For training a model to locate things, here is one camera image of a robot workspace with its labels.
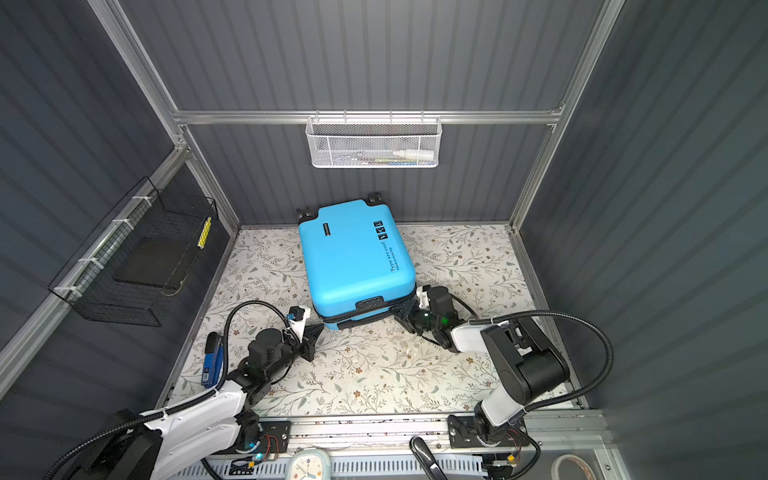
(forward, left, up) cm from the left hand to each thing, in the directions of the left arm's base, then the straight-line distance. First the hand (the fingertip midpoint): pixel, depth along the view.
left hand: (322, 326), depth 84 cm
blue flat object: (-5, +31, -6) cm, 32 cm away
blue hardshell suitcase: (+12, -11, +13) cm, 21 cm away
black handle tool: (-33, -26, -3) cm, 42 cm away
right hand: (+3, -21, -2) cm, 21 cm away
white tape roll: (-35, -57, -6) cm, 67 cm away
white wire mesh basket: (+77, -17, +15) cm, 80 cm away
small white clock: (-32, +1, -6) cm, 32 cm away
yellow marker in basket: (+21, +32, +18) cm, 42 cm away
